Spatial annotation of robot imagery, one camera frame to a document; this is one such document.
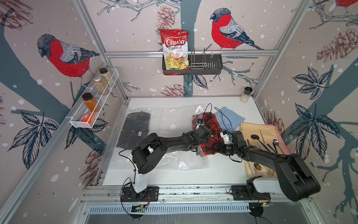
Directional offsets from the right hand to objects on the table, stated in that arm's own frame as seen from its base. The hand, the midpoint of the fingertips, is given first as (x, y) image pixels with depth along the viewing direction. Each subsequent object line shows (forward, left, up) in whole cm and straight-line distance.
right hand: (213, 147), depth 89 cm
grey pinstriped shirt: (+13, +55, 0) cm, 57 cm away
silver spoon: (+6, -44, -2) cm, 44 cm away
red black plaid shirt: (+20, +2, +2) cm, 20 cm away
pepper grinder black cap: (+46, -31, +9) cm, 56 cm away
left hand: (+8, +5, +5) cm, 10 cm away
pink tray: (+6, -48, -2) cm, 48 cm away
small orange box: (-3, +64, +33) cm, 72 cm away
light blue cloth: (+25, -16, -6) cm, 30 cm away
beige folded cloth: (+10, -37, -2) cm, 38 cm away
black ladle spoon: (+9, -32, -2) cm, 33 cm away
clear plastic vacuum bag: (+24, +38, -1) cm, 45 cm away
